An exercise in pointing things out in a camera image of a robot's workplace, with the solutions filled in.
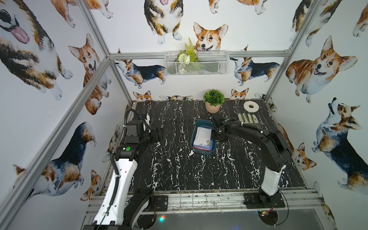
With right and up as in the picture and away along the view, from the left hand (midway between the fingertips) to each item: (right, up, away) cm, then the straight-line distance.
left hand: (159, 128), depth 76 cm
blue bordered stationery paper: (+24, -10, +20) cm, 33 cm away
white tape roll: (+66, +13, +42) cm, 79 cm away
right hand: (+31, -8, +16) cm, 36 cm away
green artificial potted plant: (+32, +17, +24) cm, 44 cm away
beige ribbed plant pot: (+32, +11, +31) cm, 46 cm away
